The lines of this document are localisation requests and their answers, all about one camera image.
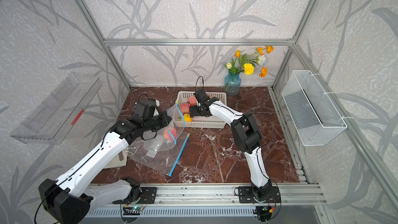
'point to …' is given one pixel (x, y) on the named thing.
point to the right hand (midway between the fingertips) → (196, 111)
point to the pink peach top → (192, 100)
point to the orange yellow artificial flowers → (247, 63)
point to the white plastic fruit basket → (204, 122)
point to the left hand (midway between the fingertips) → (173, 118)
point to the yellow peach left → (187, 118)
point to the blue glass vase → (232, 84)
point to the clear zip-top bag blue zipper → (162, 153)
